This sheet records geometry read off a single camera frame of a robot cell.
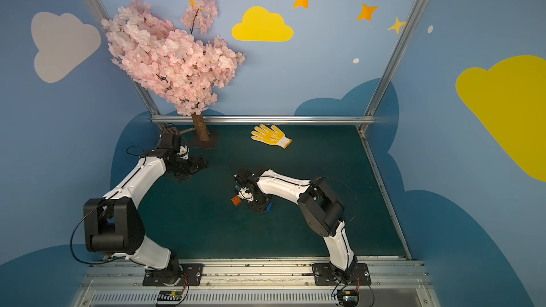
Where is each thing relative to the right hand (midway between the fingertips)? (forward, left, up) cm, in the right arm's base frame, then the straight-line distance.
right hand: (265, 202), depth 90 cm
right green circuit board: (-31, -32, -6) cm, 45 cm away
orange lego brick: (0, +13, 0) cm, 13 cm away
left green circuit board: (-35, +30, -5) cm, 47 cm away
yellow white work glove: (+42, 0, -3) cm, 42 cm away
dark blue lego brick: (-4, -2, +5) cm, 7 cm away
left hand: (+10, +28, +10) cm, 32 cm away
